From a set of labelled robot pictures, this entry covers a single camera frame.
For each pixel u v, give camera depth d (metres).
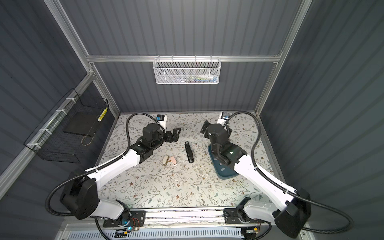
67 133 0.74
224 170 0.89
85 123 0.77
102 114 0.82
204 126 0.67
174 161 0.91
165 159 0.92
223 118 0.61
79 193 0.42
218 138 0.53
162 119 0.72
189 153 0.93
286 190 0.40
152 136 0.63
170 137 0.74
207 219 0.74
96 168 0.46
